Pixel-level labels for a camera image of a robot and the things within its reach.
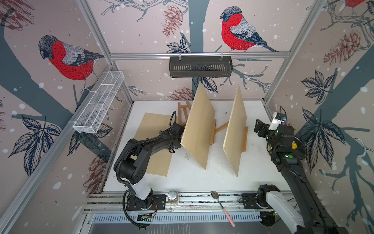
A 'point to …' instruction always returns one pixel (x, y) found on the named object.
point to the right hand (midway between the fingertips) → (264, 119)
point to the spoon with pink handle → (215, 195)
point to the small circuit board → (144, 217)
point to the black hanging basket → (200, 68)
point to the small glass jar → (173, 197)
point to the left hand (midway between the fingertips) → (176, 143)
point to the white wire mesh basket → (92, 115)
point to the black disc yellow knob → (299, 147)
